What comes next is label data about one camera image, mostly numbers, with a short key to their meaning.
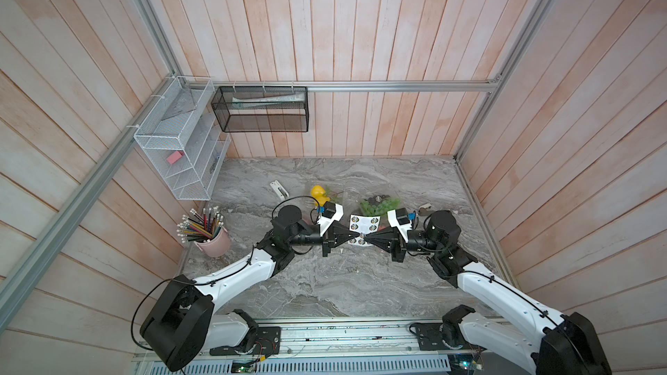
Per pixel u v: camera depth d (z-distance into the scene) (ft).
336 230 2.14
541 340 1.35
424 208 3.31
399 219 1.94
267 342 2.40
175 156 2.69
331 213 1.98
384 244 2.20
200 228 2.76
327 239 2.08
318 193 3.37
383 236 2.14
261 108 3.41
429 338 2.40
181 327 1.32
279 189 3.51
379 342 2.43
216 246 2.75
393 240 2.09
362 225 2.15
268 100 2.96
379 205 3.22
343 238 2.23
